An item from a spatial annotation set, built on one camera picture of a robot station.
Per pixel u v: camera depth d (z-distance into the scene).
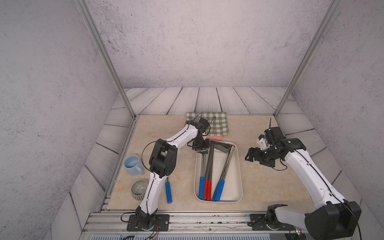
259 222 0.71
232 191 0.82
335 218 0.38
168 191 0.82
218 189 0.79
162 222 0.73
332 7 0.70
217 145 0.94
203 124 0.74
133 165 0.88
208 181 0.84
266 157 0.65
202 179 0.82
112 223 0.75
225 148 0.94
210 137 1.08
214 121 1.16
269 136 0.64
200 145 0.84
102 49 0.84
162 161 0.57
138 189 0.83
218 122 1.17
